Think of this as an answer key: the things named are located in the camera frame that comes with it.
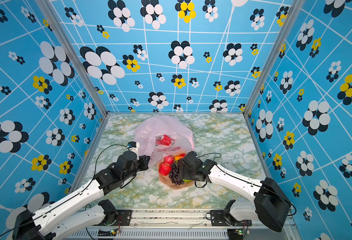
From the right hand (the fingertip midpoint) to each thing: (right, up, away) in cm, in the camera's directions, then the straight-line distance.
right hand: (186, 175), depth 82 cm
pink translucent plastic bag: (-14, +22, +2) cm, 26 cm away
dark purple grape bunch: (-7, 0, 0) cm, 7 cm away
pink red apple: (-10, +8, +4) cm, 13 cm away
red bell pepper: (-13, +18, +14) cm, 26 cm away
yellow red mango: (-5, +8, +6) cm, 11 cm away
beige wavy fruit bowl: (-12, -3, +2) cm, 12 cm away
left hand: (-18, +11, -5) cm, 22 cm away
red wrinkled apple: (-12, +4, -2) cm, 13 cm away
